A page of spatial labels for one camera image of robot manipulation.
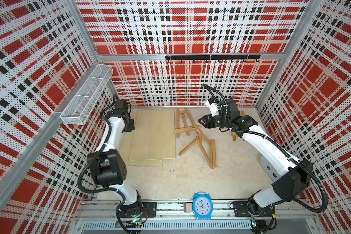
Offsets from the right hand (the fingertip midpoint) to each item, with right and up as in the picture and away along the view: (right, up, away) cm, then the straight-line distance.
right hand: (203, 120), depth 77 cm
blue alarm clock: (-1, -43, -3) cm, 43 cm away
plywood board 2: (-49, -13, +24) cm, 56 cm away
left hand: (-43, -4, +10) cm, 45 cm away
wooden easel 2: (-2, -10, 0) cm, 11 cm away
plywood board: (-32, -12, +28) cm, 44 cm away
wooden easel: (-10, -6, +28) cm, 30 cm away
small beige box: (-8, -44, -4) cm, 45 cm away
